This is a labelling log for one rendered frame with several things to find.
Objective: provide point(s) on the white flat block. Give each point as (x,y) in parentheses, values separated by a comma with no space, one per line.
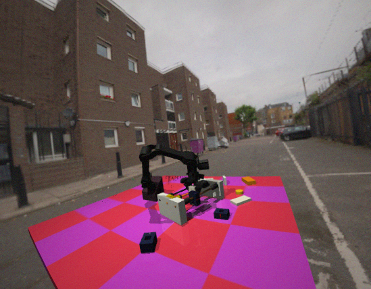
(240,200)

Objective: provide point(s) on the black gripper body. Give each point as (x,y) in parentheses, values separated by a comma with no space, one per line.
(192,178)

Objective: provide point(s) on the orange rectangular block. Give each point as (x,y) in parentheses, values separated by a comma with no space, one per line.
(249,181)

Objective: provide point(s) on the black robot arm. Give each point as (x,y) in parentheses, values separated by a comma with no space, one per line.
(186,157)

